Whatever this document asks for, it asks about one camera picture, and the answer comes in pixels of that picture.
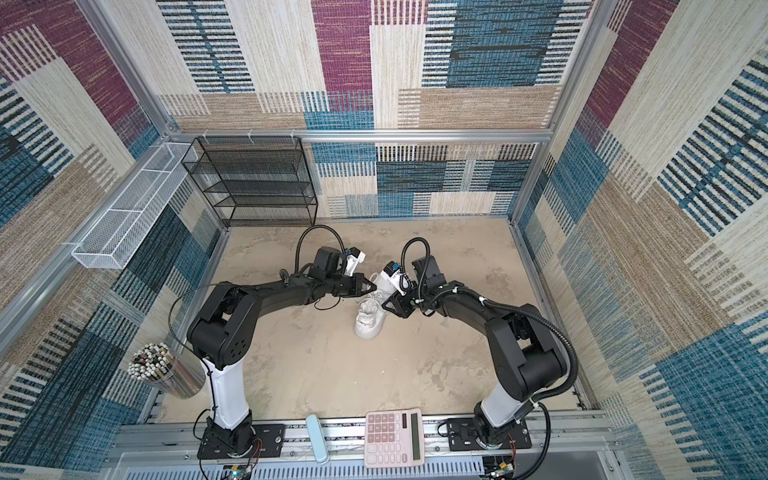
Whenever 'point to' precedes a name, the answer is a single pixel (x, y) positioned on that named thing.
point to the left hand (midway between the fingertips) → (377, 284)
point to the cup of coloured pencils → (164, 368)
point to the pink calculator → (393, 438)
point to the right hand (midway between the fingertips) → (390, 304)
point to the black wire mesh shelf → (254, 181)
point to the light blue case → (317, 439)
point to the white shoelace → (369, 306)
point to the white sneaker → (368, 331)
